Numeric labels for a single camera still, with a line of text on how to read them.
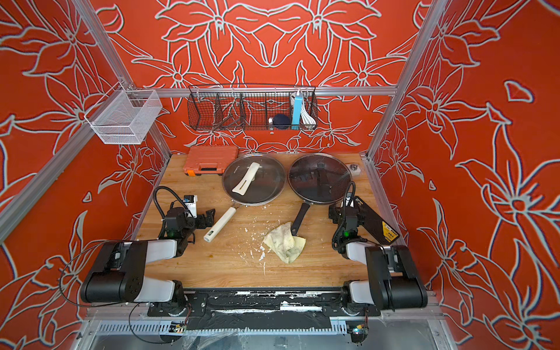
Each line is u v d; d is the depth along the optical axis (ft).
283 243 2.58
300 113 2.97
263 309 2.39
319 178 2.95
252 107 3.26
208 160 3.63
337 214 2.87
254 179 3.11
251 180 3.03
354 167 3.50
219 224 2.68
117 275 1.44
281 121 3.11
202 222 2.70
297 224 2.73
